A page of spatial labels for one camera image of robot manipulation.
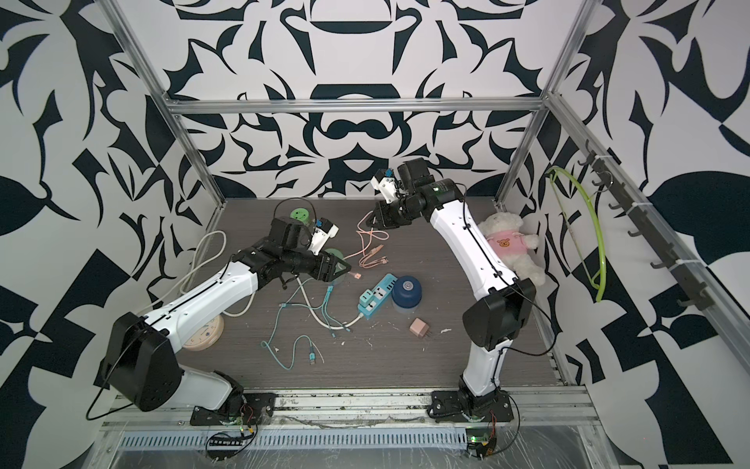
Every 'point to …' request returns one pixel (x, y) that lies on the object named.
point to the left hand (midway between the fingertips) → (341, 258)
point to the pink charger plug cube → (420, 328)
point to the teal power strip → (371, 299)
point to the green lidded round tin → (302, 214)
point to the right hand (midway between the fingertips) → (369, 216)
